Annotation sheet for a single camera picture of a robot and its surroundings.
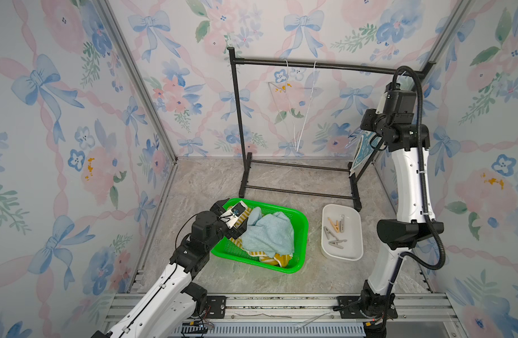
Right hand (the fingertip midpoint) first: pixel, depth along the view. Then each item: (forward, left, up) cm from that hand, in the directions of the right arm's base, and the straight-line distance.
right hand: (373, 113), depth 73 cm
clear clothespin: (-23, +10, -44) cm, 51 cm away
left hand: (-24, +48, -23) cm, 59 cm away
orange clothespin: (-21, +7, -43) cm, 48 cm away
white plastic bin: (-31, +1, -45) cm, 55 cm away
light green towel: (-30, +35, -33) cm, 57 cm away
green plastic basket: (-24, +23, -37) cm, 50 cm away
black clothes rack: (+7, +19, -45) cm, 49 cm away
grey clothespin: (-20, +4, -42) cm, 47 cm away
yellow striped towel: (-37, +31, -39) cm, 63 cm away
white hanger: (+24, +17, -12) cm, 32 cm away
